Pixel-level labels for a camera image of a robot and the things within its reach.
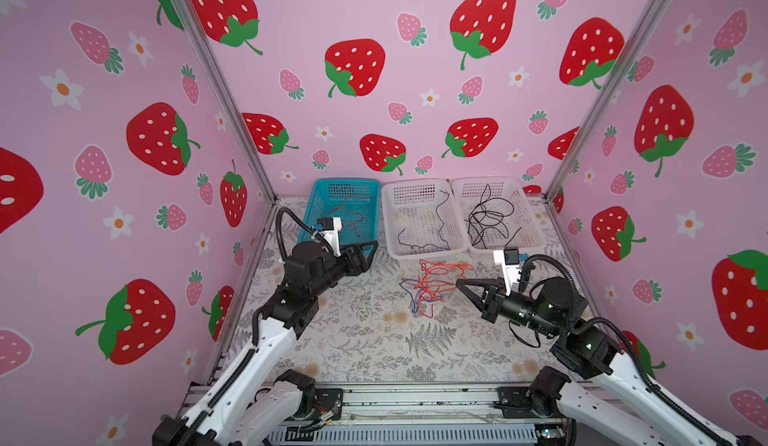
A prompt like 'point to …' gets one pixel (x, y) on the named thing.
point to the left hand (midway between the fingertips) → (371, 245)
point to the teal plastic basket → (356, 202)
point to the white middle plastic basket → (422, 218)
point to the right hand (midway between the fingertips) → (456, 285)
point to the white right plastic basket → (525, 230)
